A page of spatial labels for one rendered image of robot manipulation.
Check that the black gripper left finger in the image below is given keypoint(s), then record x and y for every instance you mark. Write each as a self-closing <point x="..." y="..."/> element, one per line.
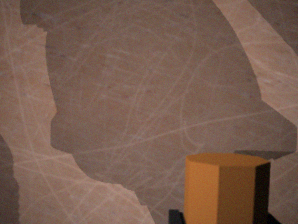
<point x="176" y="217"/>

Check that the orange-brown octagonal handle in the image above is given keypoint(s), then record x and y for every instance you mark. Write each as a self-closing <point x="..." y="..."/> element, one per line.
<point x="226" y="188"/>

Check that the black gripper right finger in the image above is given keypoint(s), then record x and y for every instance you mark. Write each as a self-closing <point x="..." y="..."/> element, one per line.
<point x="272" y="220"/>

